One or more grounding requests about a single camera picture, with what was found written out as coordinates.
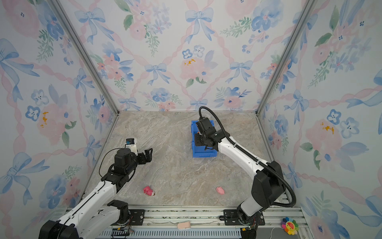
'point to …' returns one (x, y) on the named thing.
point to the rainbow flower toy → (290, 225)
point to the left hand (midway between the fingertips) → (145, 148)
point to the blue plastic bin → (198, 151)
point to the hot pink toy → (148, 191)
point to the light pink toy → (220, 190)
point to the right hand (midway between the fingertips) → (198, 137)
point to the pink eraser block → (182, 225)
